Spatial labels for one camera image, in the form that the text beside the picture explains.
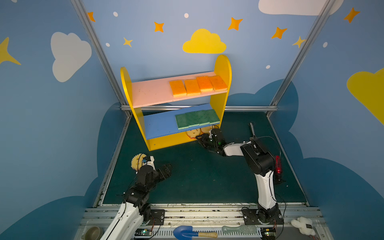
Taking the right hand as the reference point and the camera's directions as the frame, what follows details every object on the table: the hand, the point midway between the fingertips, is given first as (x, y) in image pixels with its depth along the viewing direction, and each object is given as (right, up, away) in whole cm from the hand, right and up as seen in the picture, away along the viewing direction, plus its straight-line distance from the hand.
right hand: (197, 136), depth 100 cm
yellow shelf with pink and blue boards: (-23, +5, -6) cm, 25 cm away
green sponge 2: (+5, +13, -1) cm, 14 cm away
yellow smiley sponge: (-2, +2, +5) cm, 6 cm away
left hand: (-18, -16, -17) cm, 29 cm away
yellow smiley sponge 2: (+7, +5, +3) cm, 9 cm away
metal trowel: (+42, +7, +12) cm, 44 cm away
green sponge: (+11, +13, -2) cm, 17 cm away
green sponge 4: (-10, +11, -4) cm, 15 cm away
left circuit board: (-27, -45, -29) cm, 60 cm away
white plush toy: (+51, -40, -29) cm, 71 cm away
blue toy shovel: (-6, -44, -29) cm, 53 cm away
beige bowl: (-50, -43, -31) cm, 73 cm away
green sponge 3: (-3, +12, -4) cm, 13 cm away
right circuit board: (+35, -45, -28) cm, 64 cm away
